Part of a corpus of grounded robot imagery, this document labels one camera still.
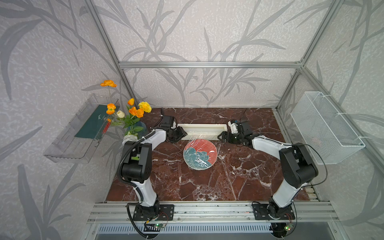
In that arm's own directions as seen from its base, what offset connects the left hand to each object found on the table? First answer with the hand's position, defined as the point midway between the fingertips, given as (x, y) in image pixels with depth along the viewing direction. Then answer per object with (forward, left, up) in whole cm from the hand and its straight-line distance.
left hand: (185, 134), depth 96 cm
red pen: (-12, +35, +23) cm, 43 cm away
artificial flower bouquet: (-3, +22, +25) cm, 33 cm away
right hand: (-2, -24, +1) cm, 24 cm away
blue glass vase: (-7, +24, +15) cm, 29 cm away
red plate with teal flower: (-13, -10, -3) cm, 16 cm away
